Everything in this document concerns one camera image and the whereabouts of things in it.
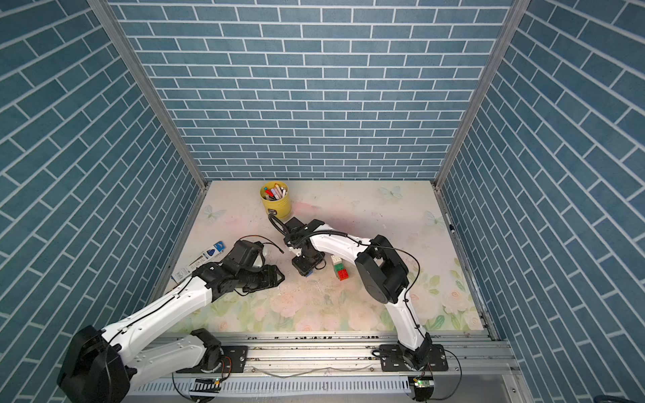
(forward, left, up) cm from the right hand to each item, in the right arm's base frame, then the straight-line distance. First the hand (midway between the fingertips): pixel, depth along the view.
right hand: (307, 268), depth 91 cm
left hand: (-8, +6, +7) cm, 12 cm away
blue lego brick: (-4, -2, +6) cm, 8 cm away
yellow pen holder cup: (+22, +13, +8) cm, 27 cm away
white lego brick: (+2, -10, +4) cm, 11 cm away
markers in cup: (+27, +17, +10) cm, 34 cm away
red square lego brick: (0, -13, -2) cm, 13 cm away
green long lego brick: (+1, -11, 0) cm, 11 cm away
